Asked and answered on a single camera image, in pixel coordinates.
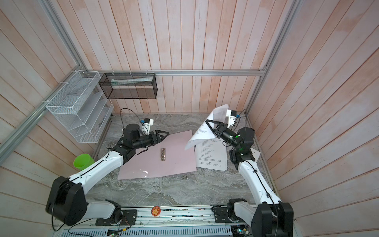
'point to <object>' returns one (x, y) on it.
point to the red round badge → (156, 211)
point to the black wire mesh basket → (129, 85)
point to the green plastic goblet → (83, 161)
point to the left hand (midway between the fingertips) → (167, 138)
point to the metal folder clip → (163, 154)
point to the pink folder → (169, 156)
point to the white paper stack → (212, 155)
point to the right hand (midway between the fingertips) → (205, 122)
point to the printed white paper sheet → (204, 132)
